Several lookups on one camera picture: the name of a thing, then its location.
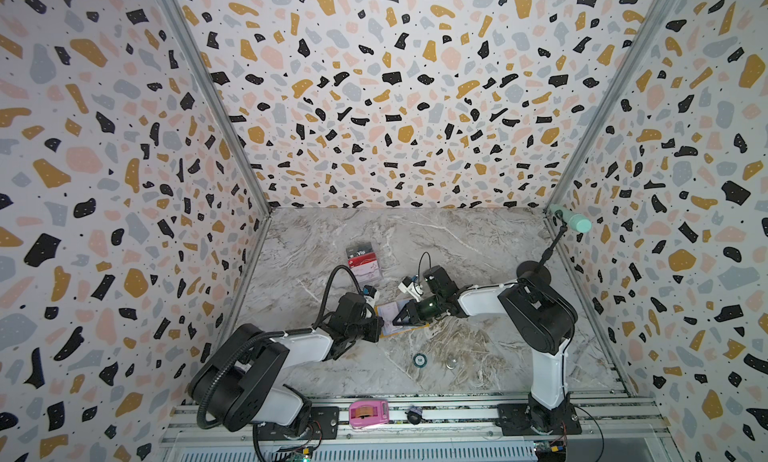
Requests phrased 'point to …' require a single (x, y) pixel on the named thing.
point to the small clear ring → (451, 361)
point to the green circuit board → (300, 457)
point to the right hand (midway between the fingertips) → (395, 320)
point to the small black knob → (414, 415)
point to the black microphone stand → (539, 269)
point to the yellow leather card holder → (404, 328)
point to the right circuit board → (550, 450)
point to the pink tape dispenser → (364, 413)
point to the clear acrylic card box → (363, 263)
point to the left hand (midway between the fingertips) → (388, 318)
